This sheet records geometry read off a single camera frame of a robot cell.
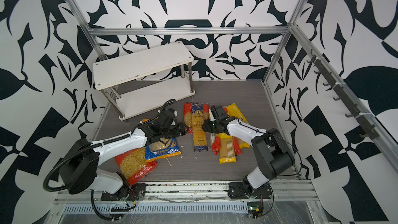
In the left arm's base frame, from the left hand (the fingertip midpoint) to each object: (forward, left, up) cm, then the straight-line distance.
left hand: (185, 126), depth 85 cm
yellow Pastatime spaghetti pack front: (-13, -22, -7) cm, 26 cm away
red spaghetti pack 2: (-10, -28, -7) cm, 30 cm away
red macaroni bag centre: (+12, -1, -7) cm, 14 cm away
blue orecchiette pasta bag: (-10, +14, -6) cm, 19 cm away
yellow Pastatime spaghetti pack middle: (-8, -31, -8) cm, 33 cm away
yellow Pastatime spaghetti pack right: (+14, -30, -8) cm, 34 cm away
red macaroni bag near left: (-17, +26, -7) cm, 32 cm away
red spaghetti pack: (-10, -16, -4) cm, 19 cm away
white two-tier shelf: (+41, +33, -7) cm, 53 cm away
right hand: (+4, -11, -5) cm, 12 cm away
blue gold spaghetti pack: (-2, -8, -7) cm, 10 cm away
